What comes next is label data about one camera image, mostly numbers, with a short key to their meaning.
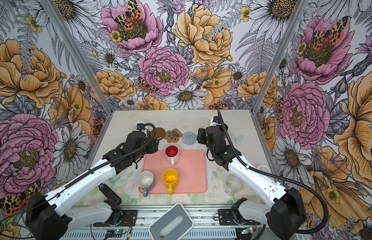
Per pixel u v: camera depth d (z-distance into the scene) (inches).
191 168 36.1
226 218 29.0
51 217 14.9
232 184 33.5
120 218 27.7
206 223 28.8
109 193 31.8
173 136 41.8
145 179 33.3
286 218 15.5
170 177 34.1
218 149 23.0
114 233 27.9
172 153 37.2
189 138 41.4
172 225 28.2
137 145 23.2
